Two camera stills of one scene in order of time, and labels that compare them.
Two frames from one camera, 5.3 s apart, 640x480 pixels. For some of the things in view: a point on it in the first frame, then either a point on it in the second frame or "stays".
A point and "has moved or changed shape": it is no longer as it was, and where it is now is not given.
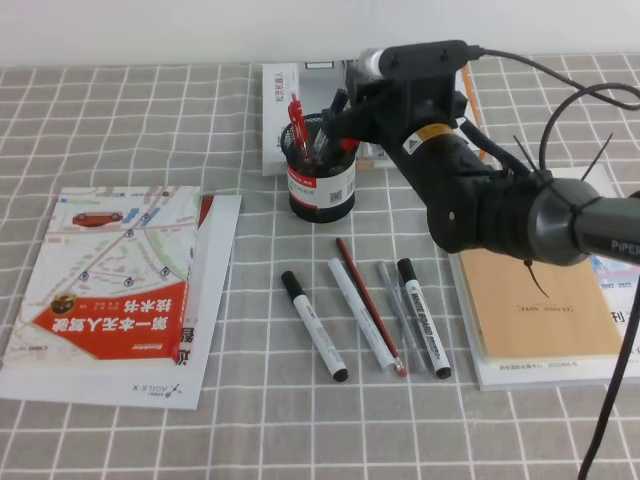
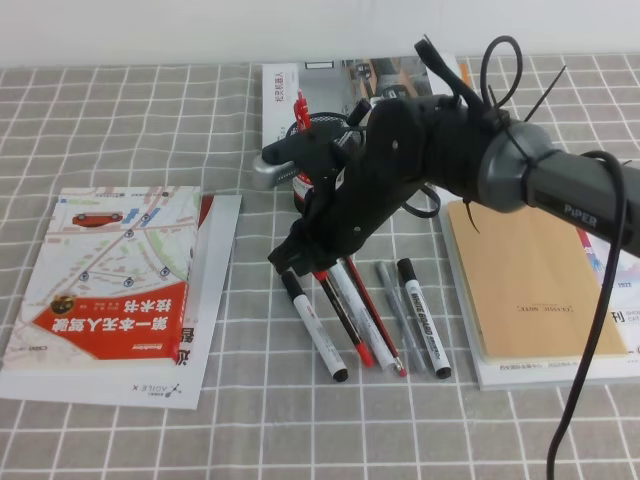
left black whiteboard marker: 314,326 stays
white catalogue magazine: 619,279 stays
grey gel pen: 397,309 stays
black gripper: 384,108 to 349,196
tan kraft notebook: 527,309 stays
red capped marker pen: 348,144 has moved or changed shape
